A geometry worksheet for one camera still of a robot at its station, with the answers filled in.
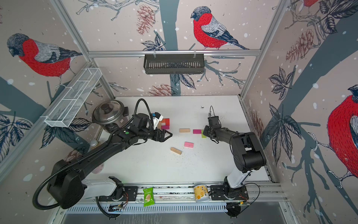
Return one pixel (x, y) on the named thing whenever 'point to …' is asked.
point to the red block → (167, 122)
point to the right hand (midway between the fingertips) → (207, 129)
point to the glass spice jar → (93, 143)
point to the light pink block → (189, 144)
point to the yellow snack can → (201, 193)
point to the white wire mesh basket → (62, 116)
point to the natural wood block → (184, 130)
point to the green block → (203, 136)
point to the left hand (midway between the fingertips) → (169, 131)
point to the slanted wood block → (172, 149)
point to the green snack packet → (148, 198)
